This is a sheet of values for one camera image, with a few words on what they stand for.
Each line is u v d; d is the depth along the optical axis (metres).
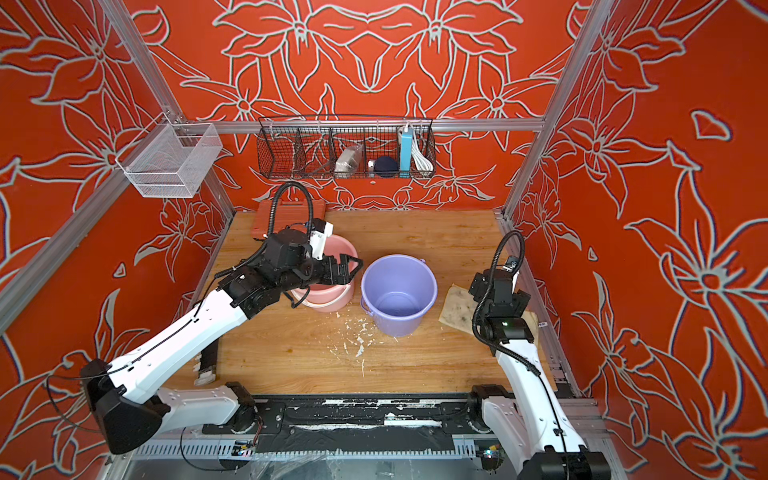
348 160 0.92
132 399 0.40
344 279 0.61
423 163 0.91
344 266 0.61
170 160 0.91
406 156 0.89
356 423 0.73
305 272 0.58
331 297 0.80
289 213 1.22
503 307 0.59
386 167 0.94
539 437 0.40
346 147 0.96
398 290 0.95
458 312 0.92
